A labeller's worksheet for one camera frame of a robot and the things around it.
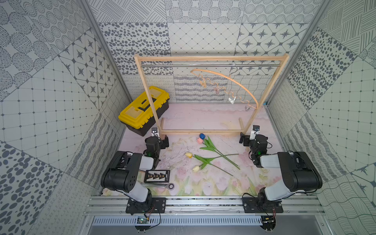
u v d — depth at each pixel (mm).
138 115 909
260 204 675
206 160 882
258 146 729
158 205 733
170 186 805
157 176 834
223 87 1111
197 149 951
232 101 800
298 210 736
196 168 852
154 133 800
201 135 989
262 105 1189
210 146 953
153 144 721
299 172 464
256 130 801
